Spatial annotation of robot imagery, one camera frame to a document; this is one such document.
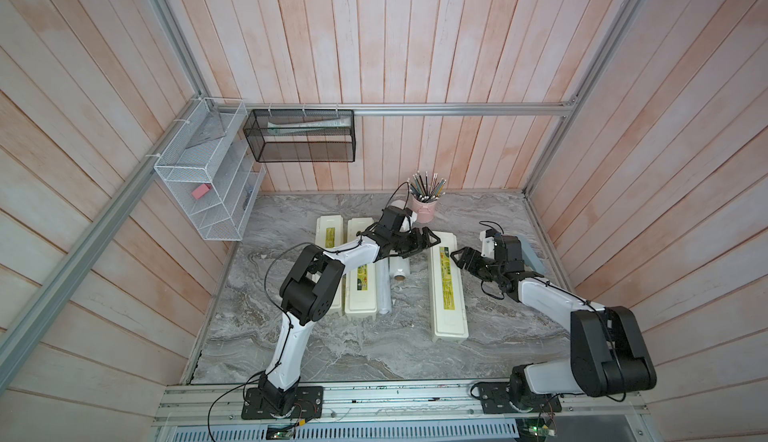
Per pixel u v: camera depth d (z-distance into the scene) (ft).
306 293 1.85
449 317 2.64
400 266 3.11
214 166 2.56
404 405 2.43
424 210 3.41
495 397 2.40
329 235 3.16
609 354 1.47
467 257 2.70
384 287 2.98
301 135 3.38
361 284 2.81
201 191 2.68
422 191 3.52
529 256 3.14
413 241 2.80
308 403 2.39
